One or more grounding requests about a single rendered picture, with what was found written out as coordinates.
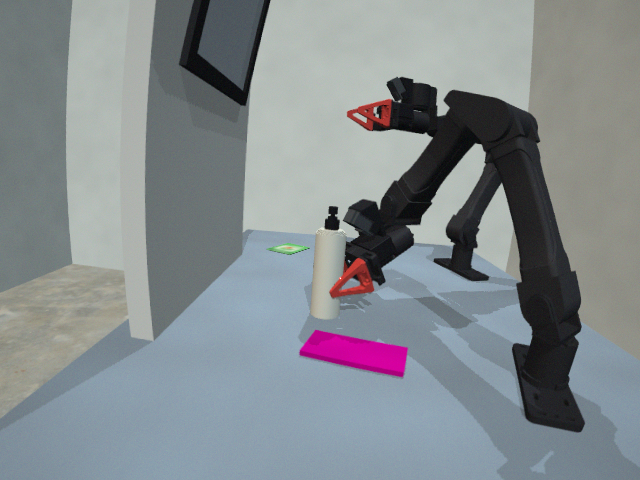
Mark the magenta flat rectangular slab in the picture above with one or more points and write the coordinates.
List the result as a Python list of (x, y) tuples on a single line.
[(357, 353)]

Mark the green seed packet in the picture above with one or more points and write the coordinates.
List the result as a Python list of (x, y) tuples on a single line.
[(288, 248)]

